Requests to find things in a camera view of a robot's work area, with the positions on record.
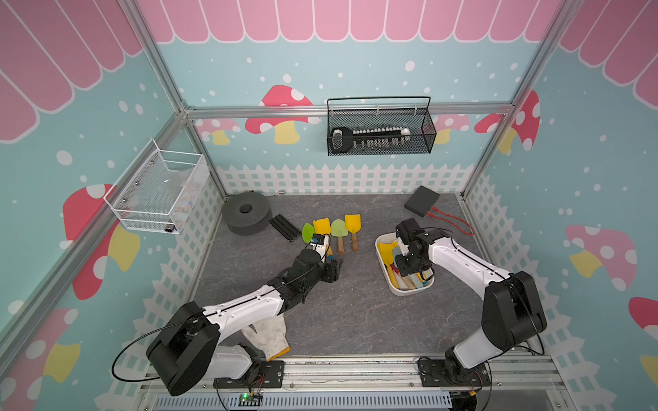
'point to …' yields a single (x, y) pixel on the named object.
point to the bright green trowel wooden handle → (308, 232)
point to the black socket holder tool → (343, 139)
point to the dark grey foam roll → (247, 213)
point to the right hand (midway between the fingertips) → (407, 267)
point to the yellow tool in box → (386, 252)
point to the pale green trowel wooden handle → (339, 229)
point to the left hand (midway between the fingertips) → (335, 262)
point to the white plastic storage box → (387, 238)
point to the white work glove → (271, 336)
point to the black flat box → (421, 200)
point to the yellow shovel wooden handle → (354, 225)
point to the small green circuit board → (248, 400)
